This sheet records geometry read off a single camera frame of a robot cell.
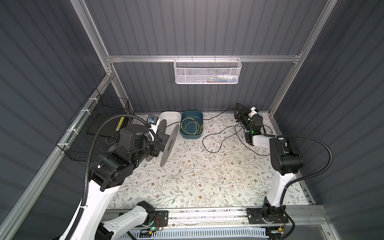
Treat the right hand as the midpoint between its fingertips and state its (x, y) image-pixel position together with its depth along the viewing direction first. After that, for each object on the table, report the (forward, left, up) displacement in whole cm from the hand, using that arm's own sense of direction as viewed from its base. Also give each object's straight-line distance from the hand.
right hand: (236, 104), depth 89 cm
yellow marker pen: (-16, +64, +3) cm, 66 cm away
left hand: (-32, +40, +13) cm, 53 cm away
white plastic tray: (+9, +43, -22) cm, 49 cm away
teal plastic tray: (+5, +28, -24) cm, 37 cm away
